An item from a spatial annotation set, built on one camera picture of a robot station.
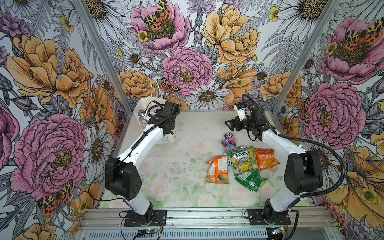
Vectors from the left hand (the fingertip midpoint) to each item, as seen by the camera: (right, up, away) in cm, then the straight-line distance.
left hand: (158, 118), depth 84 cm
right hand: (+42, -3, +7) cm, 42 cm away
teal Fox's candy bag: (+40, -18, +8) cm, 45 cm away
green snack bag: (+51, -34, -1) cm, 61 cm away
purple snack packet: (+42, -13, +14) cm, 46 cm away
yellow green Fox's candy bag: (+47, -23, +4) cm, 53 cm away
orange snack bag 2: (+63, -24, +8) cm, 67 cm away
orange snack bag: (+33, -30, +1) cm, 44 cm away
